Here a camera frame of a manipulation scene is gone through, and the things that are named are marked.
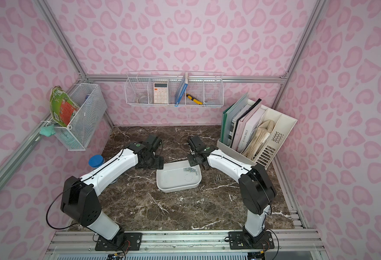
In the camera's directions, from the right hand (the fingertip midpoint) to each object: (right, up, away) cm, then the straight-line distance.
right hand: (192, 157), depth 91 cm
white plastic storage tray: (-9, -11, +4) cm, 15 cm away
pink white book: (+29, +17, -4) cm, 34 cm away
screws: (+14, -12, +2) cm, 18 cm away
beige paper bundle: (+36, +11, -3) cm, 38 cm away
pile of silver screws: (-2, -8, +6) cm, 10 cm away
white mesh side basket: (-53, +28, -4) cm, 60 cm away
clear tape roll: (-30, +34, +5) cm, 45 cm away
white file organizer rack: (+51, +18, +2) cm, 54 cm away
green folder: (+18, +21, -6) cm, 28 cm away
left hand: (-21, -2, -4) cm, 21 cm away
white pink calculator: (-19, +38, +5) cm, 42 cm away
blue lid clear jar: (-47, 0, -11) cm, 48 cm away
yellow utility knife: (+1, +34, +7) cm, 35 cm away
